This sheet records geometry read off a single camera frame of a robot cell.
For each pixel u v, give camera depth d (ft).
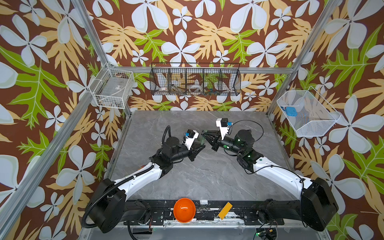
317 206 1.35
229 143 2.09
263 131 3.66
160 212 2.48
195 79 3.21
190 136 2.15
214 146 2.13
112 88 2.83
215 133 2.14
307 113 2.71
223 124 2.02
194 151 2.19
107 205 1.35
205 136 2.27
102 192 1.38
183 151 2.19
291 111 2.81
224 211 2.51
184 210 2.50
